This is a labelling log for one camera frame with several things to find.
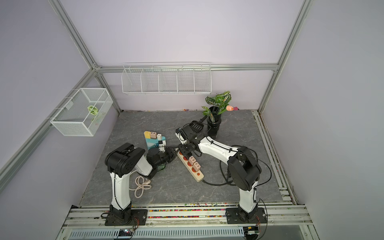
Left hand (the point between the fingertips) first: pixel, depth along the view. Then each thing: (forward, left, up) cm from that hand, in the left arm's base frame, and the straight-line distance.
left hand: (182, 149), depth 93 cm
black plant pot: (+9, -20, +15) cm, 27 cm away
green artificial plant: (+19, -25, +19) cm, 37 cm away
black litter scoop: (+22, -10, -5) cm, 25 cm away
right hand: (-1, -1, +4) cm, 4 cm away
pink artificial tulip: (+12, -29, +23) cm, 39 cm away
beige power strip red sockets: (-17, -9, -2) cm, 19 cm away
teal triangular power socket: (+6, +20, 0) cm, 21 cm away
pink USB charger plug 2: (-13, -8, +3) cm, 16 cm away
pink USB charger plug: (-9, -6, +4) cm, 12 cm away
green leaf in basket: (+14, +47, +25) cm, 55 cm away
